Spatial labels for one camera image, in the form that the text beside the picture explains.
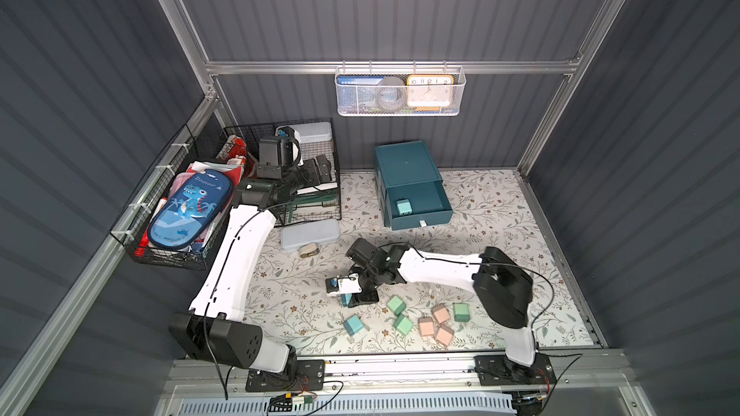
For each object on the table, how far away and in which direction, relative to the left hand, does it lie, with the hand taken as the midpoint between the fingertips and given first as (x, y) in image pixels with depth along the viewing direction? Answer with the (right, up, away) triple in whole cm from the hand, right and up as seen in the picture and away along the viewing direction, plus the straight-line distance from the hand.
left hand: (317, 165), depth 74 cm
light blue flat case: (-13, -22, +26) cm, 36 cm away
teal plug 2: (+7, -36, +6) cm, 38 cm away
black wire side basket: (-37, +3, +5) cm, 37 cm away
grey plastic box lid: (-8, +15, +28) cm, 33 cm away
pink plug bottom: (+34, -46, +5) cm, 58 cm away
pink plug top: (+34, -42, +9) cm, 55 cm away
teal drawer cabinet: (+27, -6, +20) cm, 34 cm away
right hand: (+8, -35, +10) cm, 37 cm away
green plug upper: (+21, -40, +10) cm, 46 cm away
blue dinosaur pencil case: (-27, -11, -9) cm, 31 cm away
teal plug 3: (+9, -44, +7) cm, 46 cm away
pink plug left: (+29, -45, +7) cm, 54 cm away
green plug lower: (+23, -44, +7) cm, 50 cm away
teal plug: (+24, -11, +15) cm, 31 cm away
